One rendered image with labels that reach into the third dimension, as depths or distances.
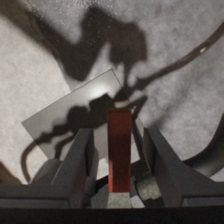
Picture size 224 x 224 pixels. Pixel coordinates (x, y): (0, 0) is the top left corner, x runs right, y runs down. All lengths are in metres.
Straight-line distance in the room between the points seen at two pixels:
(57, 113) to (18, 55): 0.25
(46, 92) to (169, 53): 0.48
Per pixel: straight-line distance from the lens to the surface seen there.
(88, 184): 0.31
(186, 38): 0.67
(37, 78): 0.67
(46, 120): 0.69
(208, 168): 0.22
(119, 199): 0.19
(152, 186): 0.22
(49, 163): 0.44
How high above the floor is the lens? 0.61
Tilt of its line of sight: 74 degrees down
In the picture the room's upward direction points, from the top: 179 degrees counter-clockwise
